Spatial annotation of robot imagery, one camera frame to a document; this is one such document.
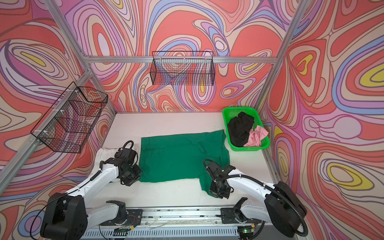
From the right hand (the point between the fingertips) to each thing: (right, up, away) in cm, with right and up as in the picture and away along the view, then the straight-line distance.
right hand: (217, 199), depth 80 cm
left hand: (-42, +11, +6) cm, 44 cm away
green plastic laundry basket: (+14, +50, +32) cm, 61 cm away
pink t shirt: (+29, +33, +20) cm, 48 cm away
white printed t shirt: (-69, +22, +11) cm, 73 cm away
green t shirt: (-21, +20, +14) cm, 32 cm away
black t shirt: (+18, +39, +21) cm, 48 cm away
